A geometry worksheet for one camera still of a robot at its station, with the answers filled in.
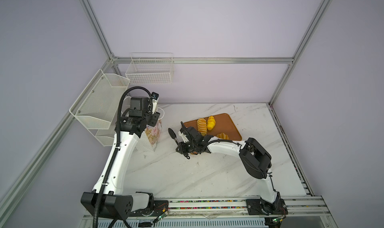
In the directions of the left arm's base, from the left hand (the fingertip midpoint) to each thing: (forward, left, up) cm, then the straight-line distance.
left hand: (148, 114), depth 73 cm
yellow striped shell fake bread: (+4, -42, -26) cm, 49 cm away
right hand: (-8, -12, -24) cm, 28 cm away
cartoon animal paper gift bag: (-1, +1, -16) cm, 17 cm away
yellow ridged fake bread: (+13, -28, -28) cm, 42 cm away
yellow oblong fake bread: (+15, -35, -27) cm, 47 cm away
